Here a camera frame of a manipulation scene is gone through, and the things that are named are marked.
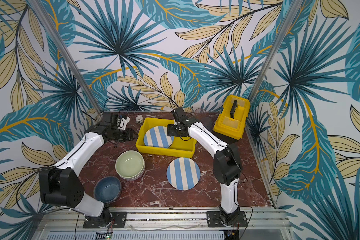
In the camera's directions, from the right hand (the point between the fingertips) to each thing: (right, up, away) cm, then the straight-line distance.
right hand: (170, 133), depth 92 cm
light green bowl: (-23, -18, -5) cm, 30 cm away
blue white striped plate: (-9, -3, +9) cm, 13 cm away
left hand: (-20, -1, -7) cm, 21 cm away
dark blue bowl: (-34, -30, -10) cm, 47 cm away
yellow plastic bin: (+7, -9, +9) cm, 14 cm away
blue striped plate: (+8, -24, -3) cm, 25 cm away
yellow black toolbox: (+39, +9, +3) cm, 40 cm away
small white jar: (-24, +9, +19) cm, 32 cm away
